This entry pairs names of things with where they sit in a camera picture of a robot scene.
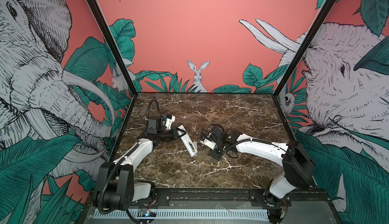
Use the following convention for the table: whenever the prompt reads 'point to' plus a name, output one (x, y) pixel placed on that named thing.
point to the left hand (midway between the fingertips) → (185, 131)
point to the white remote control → (188, 142)
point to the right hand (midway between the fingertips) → (210, 151)
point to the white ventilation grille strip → (189, 214)
